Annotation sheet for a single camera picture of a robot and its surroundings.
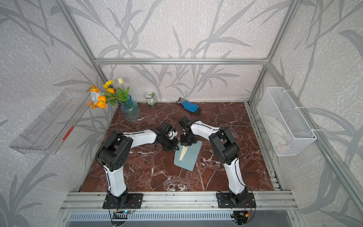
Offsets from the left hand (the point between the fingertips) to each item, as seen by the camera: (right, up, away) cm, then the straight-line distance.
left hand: (179, 148), depth 93 cm
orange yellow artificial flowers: (-43, +36, -6) cm, 57 cm away
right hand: (+3, +2, +3) cm, 4 cm away
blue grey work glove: (+7, +29, +23) cm, 38 cm away
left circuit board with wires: (-24, -26, -21) cm, 41 cm away
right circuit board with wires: (+33, -30, -22) cm, 50 cm away
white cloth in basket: (+56, +13, -16) cm, 60 cm away
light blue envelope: (+8, -5, -4) cm, 10 cm away
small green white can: (-25, +34, +23) cm, 48 cm away
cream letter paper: (+3, -2, -1) cm, 4 cm away
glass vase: (-36, +26, +8) cm, 45 cm away
